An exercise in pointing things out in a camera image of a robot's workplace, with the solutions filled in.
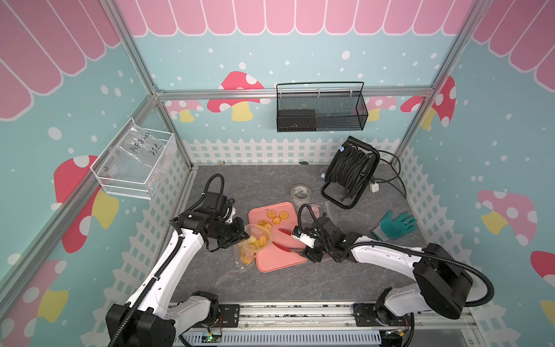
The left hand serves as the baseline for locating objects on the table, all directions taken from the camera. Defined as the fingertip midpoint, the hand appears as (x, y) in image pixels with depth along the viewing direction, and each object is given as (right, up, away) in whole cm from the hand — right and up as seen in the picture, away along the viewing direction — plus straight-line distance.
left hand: (248, 239), depth 75 cm
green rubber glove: (+59, 0, +20) cm, 62 cm away
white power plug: (+57, +18, +32) cm, 68 cm away
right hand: (+20, -5, +12) cm, 24 cm away
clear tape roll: (+21, +15, +34) cm, 42 cm away
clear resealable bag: (+3, -1, +9) cm, 10 cm away
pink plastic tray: (+9, +5, +25) cm, 27 cm away
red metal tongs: (+15, -7, +10) cm, 19 cm away
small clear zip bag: (+27, +8, +25) cm, 38 cm away
